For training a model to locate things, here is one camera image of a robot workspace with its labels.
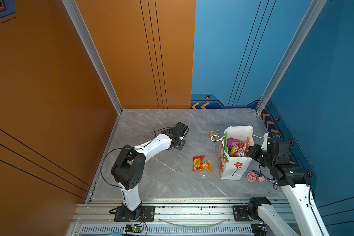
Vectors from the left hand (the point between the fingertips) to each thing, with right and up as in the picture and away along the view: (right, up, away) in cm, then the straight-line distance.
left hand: (178, 140), depth 93 cm
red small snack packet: (+12, -13, -5) cm, 18 cm away
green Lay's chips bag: (+26, +1, -16) cm, 30 cm away
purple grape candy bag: (+31, 0, -8) cm, 32 cm away
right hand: (+35, -1, -21) cm, 40 cm away
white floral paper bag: (+28, -11, -21) cm, 37 cm away
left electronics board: (-21, -40, -22) cm, 51 cm away
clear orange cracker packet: (+19, +5, -20) cm, 28 cm away
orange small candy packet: (+17, -15, -5) cm, 23 cm away
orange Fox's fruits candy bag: (+34, -1, -18) cm, 38 cm away
